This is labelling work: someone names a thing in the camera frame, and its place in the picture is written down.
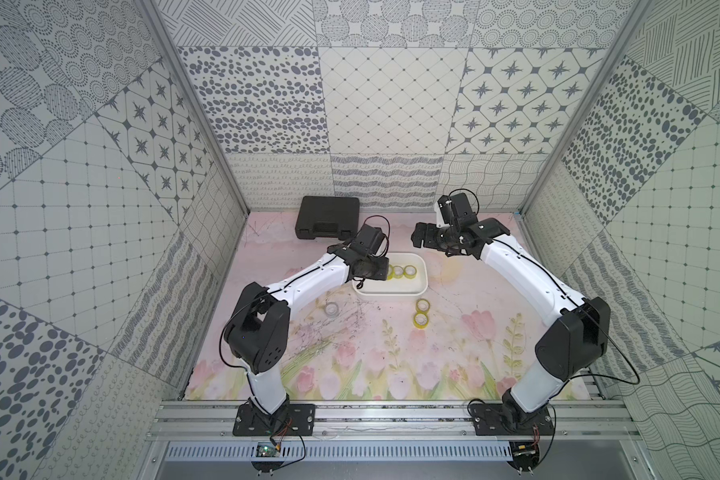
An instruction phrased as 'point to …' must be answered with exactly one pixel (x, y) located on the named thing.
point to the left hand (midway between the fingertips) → (383, 263)
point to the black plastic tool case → (326, 217)
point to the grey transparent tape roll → (398, 272)
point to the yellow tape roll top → (423, 305)
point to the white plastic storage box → (416, 286)
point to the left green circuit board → (264, 450)
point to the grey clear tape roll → (331, 309)
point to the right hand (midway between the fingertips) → (426, 242)
